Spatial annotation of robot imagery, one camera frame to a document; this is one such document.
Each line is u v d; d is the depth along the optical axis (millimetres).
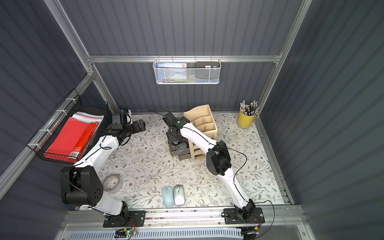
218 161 578
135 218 733
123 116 683
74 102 777
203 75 848
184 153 881
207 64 868
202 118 806
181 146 876
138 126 806
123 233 705
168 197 785
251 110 991
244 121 1020
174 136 839
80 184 925
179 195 793
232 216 729
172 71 895
